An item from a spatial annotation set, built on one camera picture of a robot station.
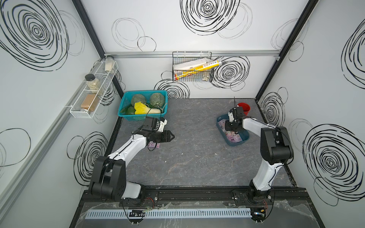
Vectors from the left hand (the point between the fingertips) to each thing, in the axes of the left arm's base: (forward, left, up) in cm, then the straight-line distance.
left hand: (170, 136), depth 86 cm
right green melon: (+31, +13, +2) cm, 33 cm away
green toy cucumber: (+22, +32, -2) cm, 39 cm away
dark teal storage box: (+8, -50, -8) cm, 52 cm away
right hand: (+13, -40, -6) cm, 42 cm away
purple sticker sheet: (+6, -42, -8) cm, 43 cm away
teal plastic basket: (+33, +38, -3) cm, 51 cm away
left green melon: (+33, +28, +1) cm, 43 cm away
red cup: (+27, -54, -1) cm, 61 cm away
